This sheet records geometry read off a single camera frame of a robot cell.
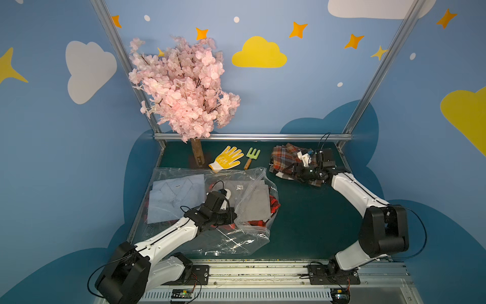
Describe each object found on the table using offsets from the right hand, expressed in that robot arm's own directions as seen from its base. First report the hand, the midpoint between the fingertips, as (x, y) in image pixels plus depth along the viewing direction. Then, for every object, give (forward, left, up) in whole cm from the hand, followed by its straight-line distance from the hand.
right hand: (288, 171), depth 87 cm
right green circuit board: (-45, -20, -20) cm, 53 cm away
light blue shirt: (-11, +58, -13) cm, 60 cm away
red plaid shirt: (+18, -1, -11) cm, 21 cm away
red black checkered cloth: (-11, +5, -13) cm, 18 cm away
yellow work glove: (+19, +33, -17) cm, 42 cm away
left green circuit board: (-49, +44, -18) cm, 68 cm away
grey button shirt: (-9, +18, -12) cm, 23 cm away
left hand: (-18, +23, -9) cm, 31 cm away
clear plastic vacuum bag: (-28, +23, -15) cm, 39 cm away
